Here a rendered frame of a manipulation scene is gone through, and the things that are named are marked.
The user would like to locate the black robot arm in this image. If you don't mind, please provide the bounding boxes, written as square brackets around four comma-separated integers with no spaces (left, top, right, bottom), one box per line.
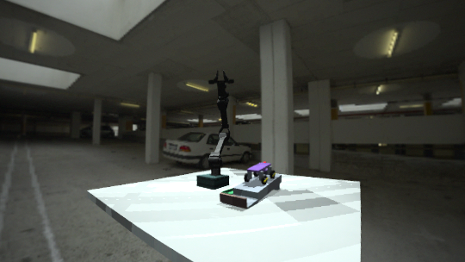
[208,90,230,176]

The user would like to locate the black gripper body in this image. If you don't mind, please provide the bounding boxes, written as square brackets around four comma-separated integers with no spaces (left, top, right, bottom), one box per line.
[208,79,234,90]

